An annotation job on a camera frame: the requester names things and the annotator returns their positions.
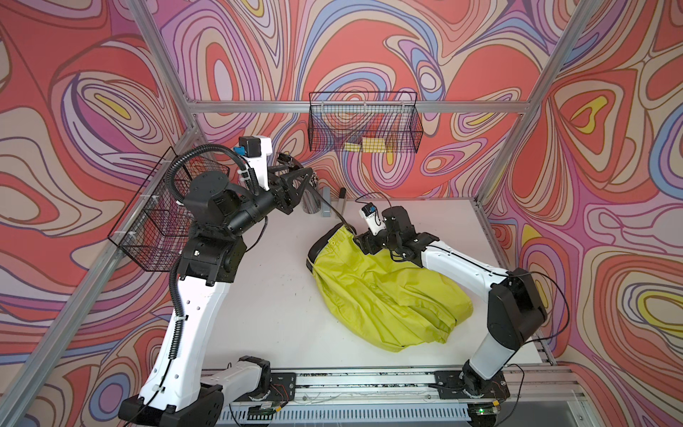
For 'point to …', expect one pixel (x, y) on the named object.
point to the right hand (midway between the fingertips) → (364, 239)
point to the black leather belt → (343, 222)
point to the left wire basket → (153, 231)
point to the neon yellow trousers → (383, 296)
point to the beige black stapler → (342, 200)
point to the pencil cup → (311, 202)
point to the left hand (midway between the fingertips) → (307, 169)
